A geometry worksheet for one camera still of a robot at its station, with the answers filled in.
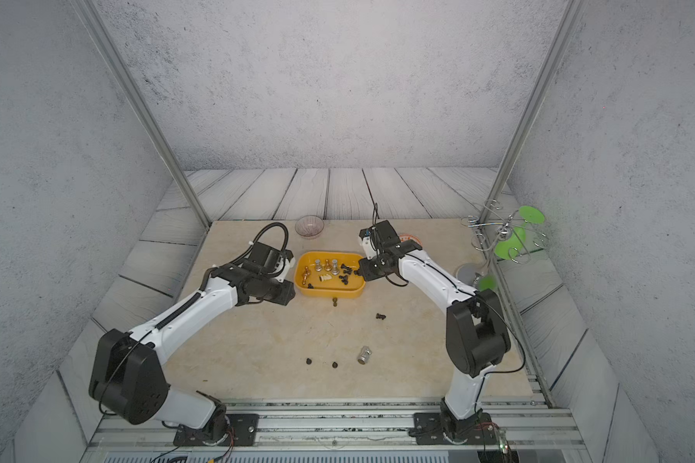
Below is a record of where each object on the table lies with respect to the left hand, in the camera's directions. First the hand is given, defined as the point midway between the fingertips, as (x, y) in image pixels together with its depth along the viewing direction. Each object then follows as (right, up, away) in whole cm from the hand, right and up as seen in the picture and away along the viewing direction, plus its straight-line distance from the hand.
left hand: (295, 293), depth 85 cm
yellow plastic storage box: (+10, -1, +17) cm, 19 cm away
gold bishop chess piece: (0, +5, +18) cm, 19 cm away
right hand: (+21, +7, +4) cm, 22 cm away
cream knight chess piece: (+7, +3, +16) cm, 18 cm away
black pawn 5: (+15, +5, +20) cm, 25 cm away
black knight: (+26, -9, +8) cm, 29 cm away
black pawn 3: (+2, 0, +15) cm, 15 cm away
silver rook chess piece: (+20, -18, -1) cm, 27 cm away
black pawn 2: (+11, -21, -1) cm, 24 cm away
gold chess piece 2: (+7, +6, +19) cm, 22 cm away
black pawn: (+4, -20, -1) cm, 20 cm away
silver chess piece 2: (+10, +5, +19) cm, 22 cm away
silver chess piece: (+4, +6, +20) cm, 21 cm away
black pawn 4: (+14, +2, +17) cm, 22 cm away
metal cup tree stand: (+59, +17, -5) cm, 61 cm away
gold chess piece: (0, +3, +16) cm, 17 cm away
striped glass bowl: (-1, +22, +33) cm, 39 cm away
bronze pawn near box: (+11, -4, +13) cm, 18 cm away
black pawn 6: (+18, +4, +19) cm, 26 cm away
